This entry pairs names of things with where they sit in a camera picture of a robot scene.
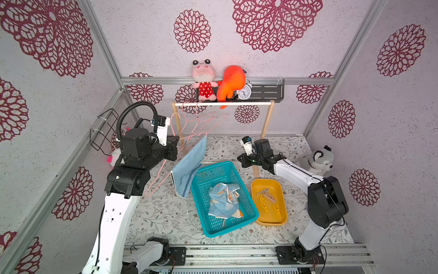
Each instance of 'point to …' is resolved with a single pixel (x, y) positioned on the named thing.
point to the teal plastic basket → (223, 173)
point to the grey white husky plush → (321, 161)
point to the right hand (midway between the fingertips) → (238, 155)
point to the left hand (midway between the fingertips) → (176, 139)
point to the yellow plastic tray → (277, 214)
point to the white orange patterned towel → (224, 223)
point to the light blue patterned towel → (224, 201)
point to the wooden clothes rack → (227, 103)
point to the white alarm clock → (245, 93)
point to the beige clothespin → (269, 196)
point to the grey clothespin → (264, 191)
